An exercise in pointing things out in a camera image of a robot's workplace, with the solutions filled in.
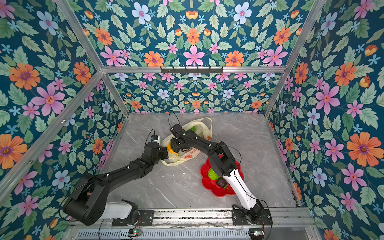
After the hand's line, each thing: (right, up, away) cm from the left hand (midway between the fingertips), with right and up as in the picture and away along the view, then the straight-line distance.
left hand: (168, 144), depth 89 cm
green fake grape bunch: (+14, +9, +15) cm, 23 cm away
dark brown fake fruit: (+31, -20, -9) cm, 38 cm away
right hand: (+2, -1, +10) cm, 11 cm away
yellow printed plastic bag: (+21, +10, +10) cm, 26 cm away
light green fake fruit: (+26, -16, -7) cm, 32 cm away
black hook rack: (+14, +46, +5) cm, 49 cm away
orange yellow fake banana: (0, -3, +1) cm, 3 cm away
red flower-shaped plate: (+26, -22, -5) cm, 35 cm away
